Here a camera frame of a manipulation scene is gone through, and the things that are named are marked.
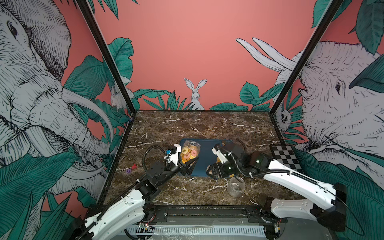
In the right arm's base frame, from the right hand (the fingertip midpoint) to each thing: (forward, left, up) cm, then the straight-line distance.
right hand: (211, 168), depth 70 cm
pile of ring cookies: (+3, +11, +8) cm, 14 cm away
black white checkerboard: (+17, -49, -17) cm, 55 cm away
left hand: (+5, +9, +5) cm, 12 cm away
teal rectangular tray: (+3, +2, +7) cm, 8 cm away
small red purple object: (+8, +46, -18) cm, 50 cm away
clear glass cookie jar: (-3, -15, -20) cm, 25 cm away
